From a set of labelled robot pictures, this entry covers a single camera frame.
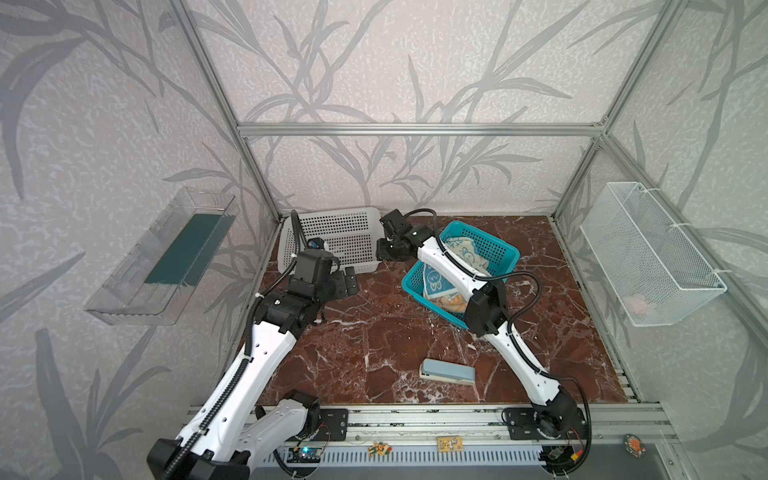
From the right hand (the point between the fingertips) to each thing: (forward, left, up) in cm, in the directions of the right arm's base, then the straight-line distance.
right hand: (381, 245), depth 99 cm
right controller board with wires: (-57, -48, -14) cm, 76 cm away
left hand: (-19, +8, +15) cm, 25 cm away
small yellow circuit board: (-55, -19, -8) cm, 58 cm away
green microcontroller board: (-57, +16, -10) cm, 60 cm away
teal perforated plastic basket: (-1, -41, -5) cm, 42 cm away
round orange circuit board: (-55, -63, -9) cm, 84 cm away
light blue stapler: (-39, -19, -5) cm, 43 cm away
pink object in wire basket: (-27, -65, +11) cm, 71 cm away
